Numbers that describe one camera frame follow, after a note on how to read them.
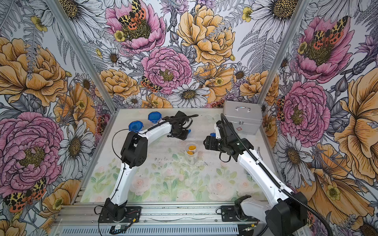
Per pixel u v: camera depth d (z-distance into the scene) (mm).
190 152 848
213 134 1066
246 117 987
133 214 756
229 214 733
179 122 851
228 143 584
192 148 867
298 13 738
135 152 604
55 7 713
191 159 865
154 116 994
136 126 946
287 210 381
